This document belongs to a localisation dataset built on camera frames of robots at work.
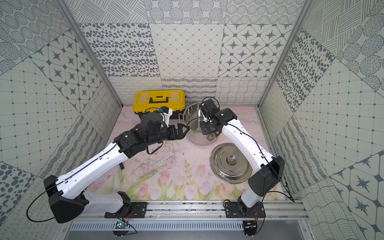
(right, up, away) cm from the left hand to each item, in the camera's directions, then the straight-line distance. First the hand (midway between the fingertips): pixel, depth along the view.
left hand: (183, 124), depth 68 cm
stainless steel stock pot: (+3, +4, +30) cm, 30 cm away
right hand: (+13, -3, +11) cm, 17 cm away
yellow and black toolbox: (-9, +17, +34) cm, 39 cm away
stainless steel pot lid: (+26, -25, +20) cm, 41 cm away
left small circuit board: (-31, -49, +4) cm, 58 cm away
